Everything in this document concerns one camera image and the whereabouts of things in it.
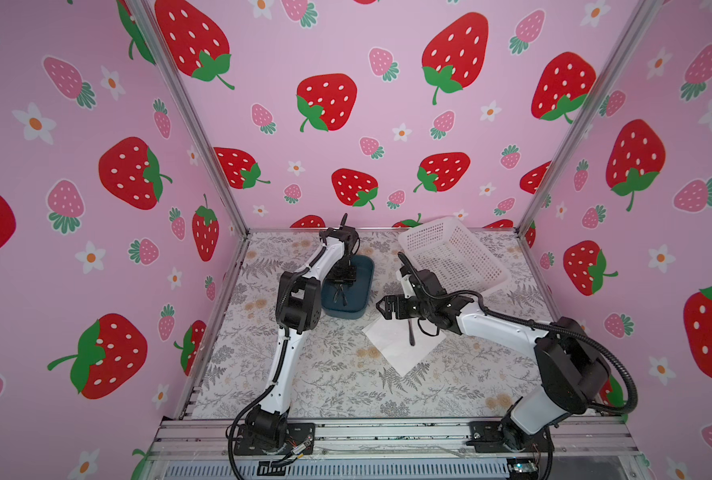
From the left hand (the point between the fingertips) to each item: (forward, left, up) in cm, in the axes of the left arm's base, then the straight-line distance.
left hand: (347, 285), depth 104 cm
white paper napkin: (-19, -15, -2) cm, 24 cm away
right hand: (-14, -13, +10) cm, 22 cm away
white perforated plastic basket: (+17, -39, 0) cm, 43 cm away
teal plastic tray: (-3, -4, 0) cm, 5 cm away
